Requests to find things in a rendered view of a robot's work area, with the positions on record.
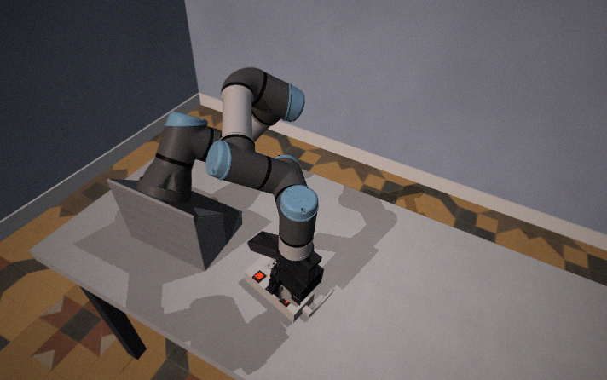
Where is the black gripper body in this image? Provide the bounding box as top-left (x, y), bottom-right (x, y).
top-left (270, 240), bottom-right (324, 306)

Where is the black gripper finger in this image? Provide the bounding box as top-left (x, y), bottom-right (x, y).
top-left (269, 275), bottom-right (298, 307)

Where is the white power strip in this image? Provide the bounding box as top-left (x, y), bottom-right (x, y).
top-left (244, 256), bottom-right (333, 322)

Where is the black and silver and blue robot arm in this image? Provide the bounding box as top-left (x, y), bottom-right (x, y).
top-left (136, 67), bottom-right (319, 261)

